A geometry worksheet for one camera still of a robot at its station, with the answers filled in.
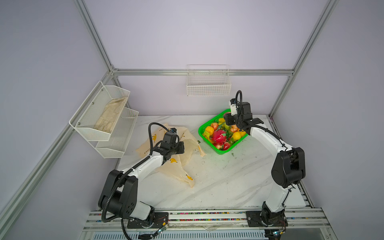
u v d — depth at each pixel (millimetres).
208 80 957
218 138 927
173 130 804
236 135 961
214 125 1012
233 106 799
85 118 684
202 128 1014
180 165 805
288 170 485
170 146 688
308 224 733
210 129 979
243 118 705
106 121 767
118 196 425
